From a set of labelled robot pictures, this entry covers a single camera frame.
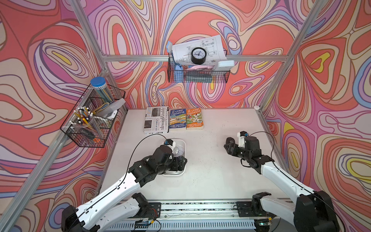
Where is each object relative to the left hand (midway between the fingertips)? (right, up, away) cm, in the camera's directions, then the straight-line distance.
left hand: (183, 161), depth 73 cm
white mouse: (-4, +2, +18) cm, 18 cm away
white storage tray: (-5, -10, +11) cm, 15 cm away
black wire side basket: (-41, +25, 0) cm, 48 cm away
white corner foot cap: (+63, +33, +50) cm, 87 cm away
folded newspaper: (-21, +22, +35) cm, 46 cm away
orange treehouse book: (+7, +22, +38) cm, 44 cm away
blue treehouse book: (-5, +23, +38) cm, 44 cm away
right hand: (+28, +3, +13) cm, 31 cm away
